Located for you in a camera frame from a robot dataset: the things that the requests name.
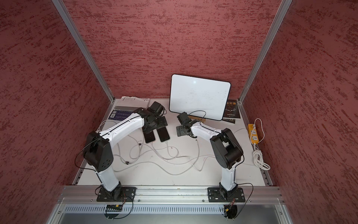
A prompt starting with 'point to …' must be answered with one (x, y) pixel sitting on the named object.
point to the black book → (231, 111)
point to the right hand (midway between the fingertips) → (186, 131)
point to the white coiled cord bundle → (98, 129)
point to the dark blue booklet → (119, 115)
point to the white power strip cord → (258, 156)
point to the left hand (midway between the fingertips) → (159, 128)
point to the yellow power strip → (253, 133)
